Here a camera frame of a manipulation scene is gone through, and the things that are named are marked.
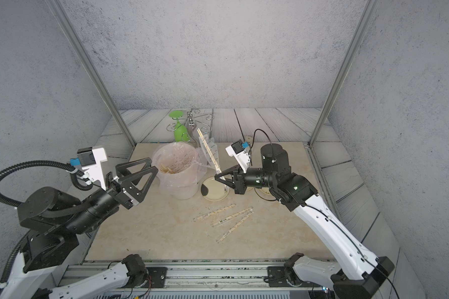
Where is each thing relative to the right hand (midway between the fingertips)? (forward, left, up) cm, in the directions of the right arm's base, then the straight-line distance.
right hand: (217, 179), depth 58 cm
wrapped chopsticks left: (+4, +12, -38) cm, 40 cm away
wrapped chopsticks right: (0, -5, -39) cm, 39 cm away
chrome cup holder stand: (+40, +16, -10) cm, 44 cm away
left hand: (-6, +13, +14) cm, 20 cm away
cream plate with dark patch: (+19, +6, -37) cm, 42 cm away
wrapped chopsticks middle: (+5, -3, -38) cm, 39 cm away
